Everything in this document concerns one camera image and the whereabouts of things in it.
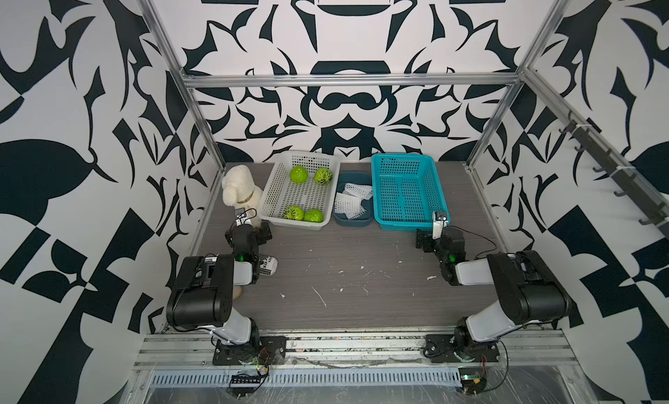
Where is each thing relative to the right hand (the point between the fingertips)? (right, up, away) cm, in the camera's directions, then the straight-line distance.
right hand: (432, 224), depth 96 cm
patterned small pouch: (-57, -12, -9) cm, 59 cm away
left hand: (-67, +2, -2) cm, 67 cm away
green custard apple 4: (-43, +3, -1) cm, 43 cm away
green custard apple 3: (-50, +4, -1) cm, 50 cm away
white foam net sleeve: (-30, +6, +9) cm, 32 cm away
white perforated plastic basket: (-57, +12, +12) cm, 60 cm away
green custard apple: (-50, +19, +12) cm, 55 cm away
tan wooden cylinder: (-66, -20, -13) cm, 70 cm away
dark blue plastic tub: (-26, +19, +11) cm, 34 cm away
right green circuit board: (+1, -38, -25) cm, 46 cm away
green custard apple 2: (-40, +18, +12) cm, 46 cm away
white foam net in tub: (-25, +12, +1) cm, 28 cm away
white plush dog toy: (-67, +13, -8) cm, 69 cm away
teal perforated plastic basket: (-5, +13, +15) cm, 21 cm away
